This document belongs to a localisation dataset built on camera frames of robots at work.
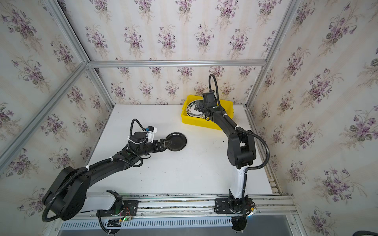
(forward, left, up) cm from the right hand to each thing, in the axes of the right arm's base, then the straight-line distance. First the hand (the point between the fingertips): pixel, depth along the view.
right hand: (202, 106), depth 95 cm
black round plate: (-17, +16, -16) cm, 29 cm away
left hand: (-24, +22, -5) cm, 33 cm away
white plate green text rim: (+5, +7, -12) cm, 14 cm away
